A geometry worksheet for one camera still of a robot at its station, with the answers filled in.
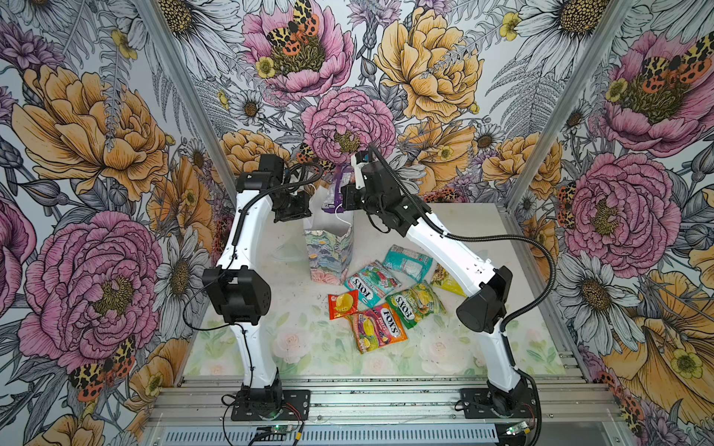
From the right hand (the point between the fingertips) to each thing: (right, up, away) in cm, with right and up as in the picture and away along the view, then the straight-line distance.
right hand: (341, 195), depth 79 cm
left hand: (-10, -7, +5) cm, 13 cm away
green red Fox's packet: (+9, -27, +15) cm, 33 cm away
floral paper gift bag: (-4, -13, +2) cm, 14 cm away
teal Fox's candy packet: (+23, -21, +19) cm, 37 cm away
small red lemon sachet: (0, -34, +12) cm, 36 cm away
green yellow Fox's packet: (+23, -33, +10) cm, 41 cm away
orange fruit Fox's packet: (+10, -39, +6) cm, 41 cm away
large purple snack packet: (0, +6, +1) cm, 6 cm away
